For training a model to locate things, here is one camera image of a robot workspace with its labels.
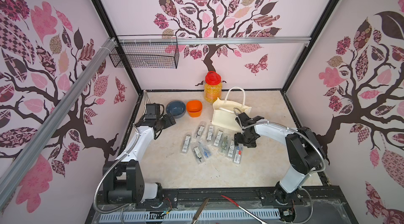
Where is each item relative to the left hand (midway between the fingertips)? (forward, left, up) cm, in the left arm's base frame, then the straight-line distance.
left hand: (168, 124), depth 88 cm
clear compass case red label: (-14, -40, -11) cm, 43 cm away
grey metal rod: (-40, -18, -12) cm, 46 cm away
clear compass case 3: (-14, -17, -10) cm, 24 cm away
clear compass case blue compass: (-12, -21, -11) cm, 26 cm away
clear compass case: (-8, -10, -10) cm, 16 cm away
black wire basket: (+39, +15, +23) cm, 47 cm away
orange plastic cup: (+17, -14, -7) cm, 23 cm away
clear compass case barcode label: (-1, -24, -10) cm, 26 cm away
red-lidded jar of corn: (+30, -27, +1) cm, 40 cm away
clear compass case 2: (+2, -18, -11) cm, 21 cm away
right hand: (-8, -42, -11) cm, 44 cm away
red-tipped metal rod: (-38, -36, -10) cm, 54 cm away
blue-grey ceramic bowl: (+18, -2, -9) cm, 20 cm away
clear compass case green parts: (-8, -33, -10) cm, 35 cm away
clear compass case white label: (-4, -29, -10) cm, 31 cm away
